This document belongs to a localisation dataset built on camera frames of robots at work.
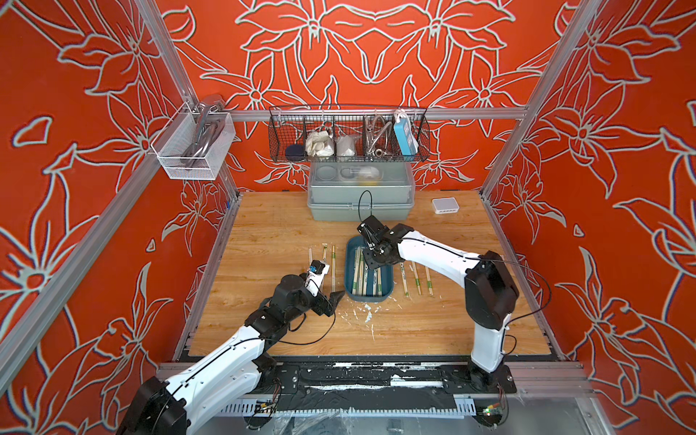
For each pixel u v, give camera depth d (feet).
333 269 3.11
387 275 3.01
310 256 3.21
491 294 1.58
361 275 3.05
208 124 2.82
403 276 3.04
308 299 2.08
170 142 2.54
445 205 3.73
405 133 2.81
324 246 3.32
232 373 1.65
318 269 2.24
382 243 2.14
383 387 2.39
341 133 3.30
